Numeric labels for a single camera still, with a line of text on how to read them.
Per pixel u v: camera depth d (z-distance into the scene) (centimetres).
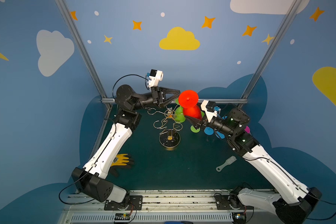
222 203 75
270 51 86
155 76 52
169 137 98
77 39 80
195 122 56
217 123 54
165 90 51
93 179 38
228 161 88
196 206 74
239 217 73
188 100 51
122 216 73
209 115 50
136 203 75
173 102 54
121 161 87
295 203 39
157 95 48
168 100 50
